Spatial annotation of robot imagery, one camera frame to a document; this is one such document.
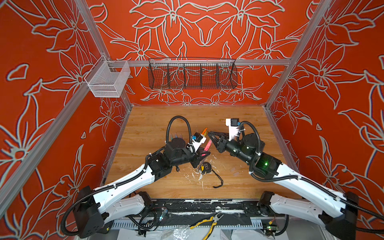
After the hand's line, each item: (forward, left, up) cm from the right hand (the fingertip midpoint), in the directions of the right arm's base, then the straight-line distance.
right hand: (206, 134), depth 63 cm
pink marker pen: (-3, -1, -5) cm, 6 cm away
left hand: (-3, -1, -9) cm, 9 cm away
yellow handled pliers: (-27, -3, -32) cm, 42 cm away
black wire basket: (+51, +5, -2) cm, 52 cm away
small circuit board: (-32, -30, -34) cm, 56 cm away
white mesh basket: (+45, +60, -1) cm, 75 cm away
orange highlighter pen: (+25, -3, -32) cm, 41 cm away
